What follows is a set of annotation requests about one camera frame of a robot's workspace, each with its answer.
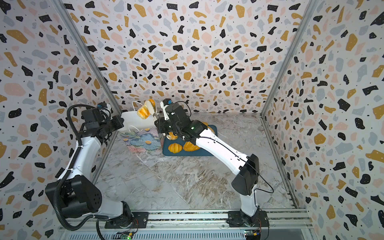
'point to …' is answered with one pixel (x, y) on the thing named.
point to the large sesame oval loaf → (188, 146)
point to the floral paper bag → (139, 134)
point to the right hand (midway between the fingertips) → (151, 120)
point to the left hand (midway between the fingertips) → (122, 115)
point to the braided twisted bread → (143, 112)
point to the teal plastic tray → (200, 152)
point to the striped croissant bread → (175, 148)
